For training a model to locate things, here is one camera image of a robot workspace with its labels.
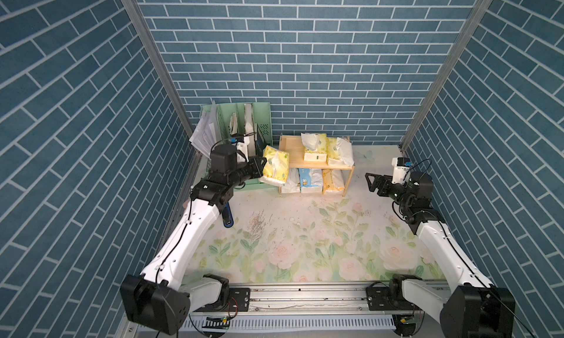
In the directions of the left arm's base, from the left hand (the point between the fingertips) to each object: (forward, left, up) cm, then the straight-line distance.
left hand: (273, 159), depth 73 cm
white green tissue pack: (+7, -7, -24) cm, 26 cm away
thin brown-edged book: (+32, +21, -11) cm, 39 cm away
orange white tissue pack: (+5, -28, -25) cm, 38 cm away
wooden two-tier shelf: (+18, -7, -11) cm, 22 cm away
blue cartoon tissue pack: (+9, -15, -23) cm, 29 cm away
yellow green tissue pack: (0, -1, -3) cm, 3 cm away
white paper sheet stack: (+19, +28, -4) cm, 34 cm away
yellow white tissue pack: (+13, -16, -6) cm, 21 cm away
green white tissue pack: (+10, -25, -6) cm, 27 cm away
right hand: (+1, -39, -9) cm, 40 cm away
